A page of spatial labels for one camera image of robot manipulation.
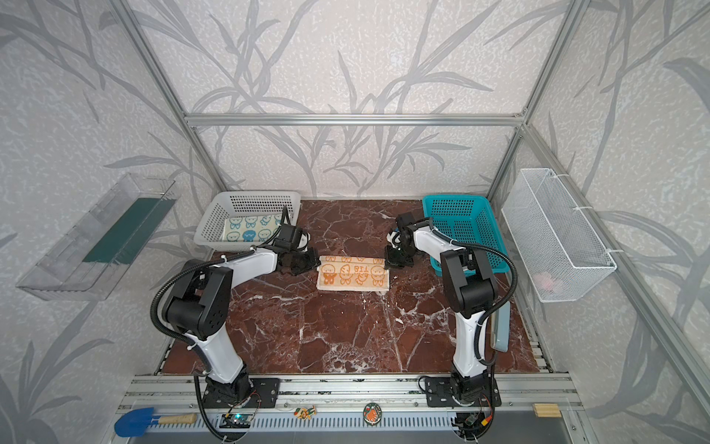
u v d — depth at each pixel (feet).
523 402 2.39
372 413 2.32
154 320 1.51
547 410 2.34
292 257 2.53
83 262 2.07
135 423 2.31
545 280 2.37
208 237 3.31
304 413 2.31
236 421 2.35
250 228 3.47
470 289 1.75
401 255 2.78
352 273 3.16
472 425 2.46
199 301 1.62
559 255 1.99
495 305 1.75
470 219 3.67
